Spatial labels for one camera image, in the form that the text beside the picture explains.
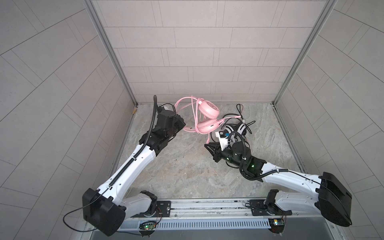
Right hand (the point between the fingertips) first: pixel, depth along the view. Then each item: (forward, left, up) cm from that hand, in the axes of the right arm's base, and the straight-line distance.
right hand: (205, 147), depth 72 cm
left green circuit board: (-29, +28, -16) cm, 43 cm away
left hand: (+13, +8, +8) cm, 18 cm away
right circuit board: (-31, -31, -21) cm, 49 cm away
